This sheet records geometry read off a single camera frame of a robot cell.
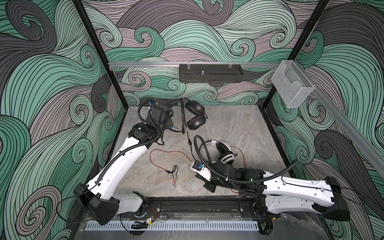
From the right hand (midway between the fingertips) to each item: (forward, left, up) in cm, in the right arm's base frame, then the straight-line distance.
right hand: (197, 175), depth 66 cm
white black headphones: (+15, -17, -10) cm, 25 cm away
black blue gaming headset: (+26, +2, +12) cm, 29 cm away
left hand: (+25, +15, +12) cm, 32 cm away
